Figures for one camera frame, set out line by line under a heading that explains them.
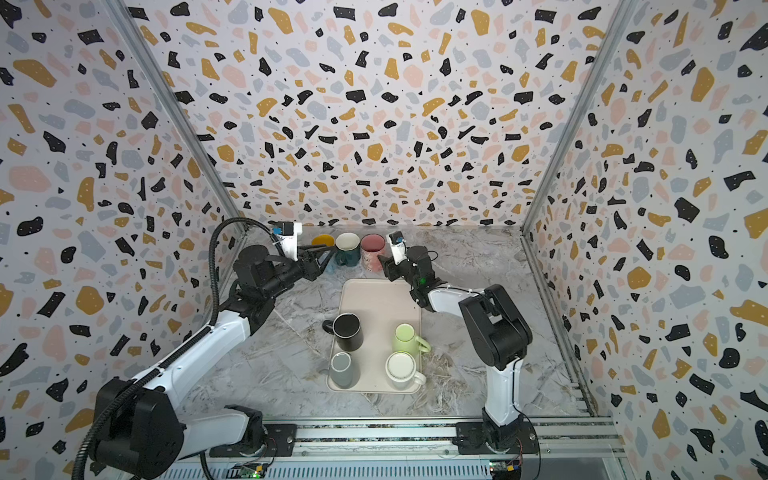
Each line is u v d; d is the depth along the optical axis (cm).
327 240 103
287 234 66
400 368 78
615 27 73
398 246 83
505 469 72
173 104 85
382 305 98
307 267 69
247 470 70
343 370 76
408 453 73
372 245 104
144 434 40
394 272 86
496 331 52
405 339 81
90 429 40
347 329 84
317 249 70
